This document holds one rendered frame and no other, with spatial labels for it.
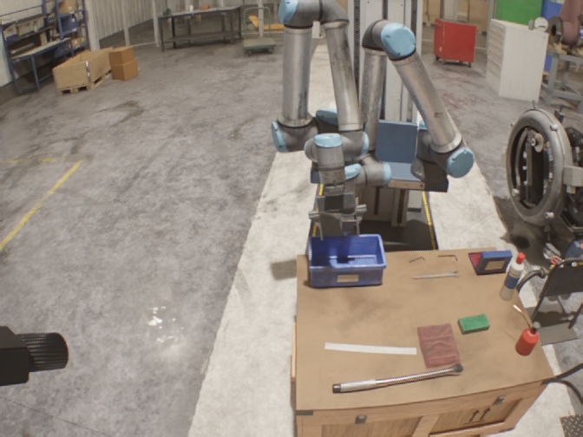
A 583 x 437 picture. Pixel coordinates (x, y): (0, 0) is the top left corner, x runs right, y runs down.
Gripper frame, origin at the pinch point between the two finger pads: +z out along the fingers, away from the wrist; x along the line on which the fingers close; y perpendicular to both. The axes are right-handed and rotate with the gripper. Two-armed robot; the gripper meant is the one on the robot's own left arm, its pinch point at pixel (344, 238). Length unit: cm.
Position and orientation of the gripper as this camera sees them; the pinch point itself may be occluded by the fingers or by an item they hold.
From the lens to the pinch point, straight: 180.6
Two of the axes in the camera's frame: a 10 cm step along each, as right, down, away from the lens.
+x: 0.0, -5.7, 8.2
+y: 10.0, -0.1, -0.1
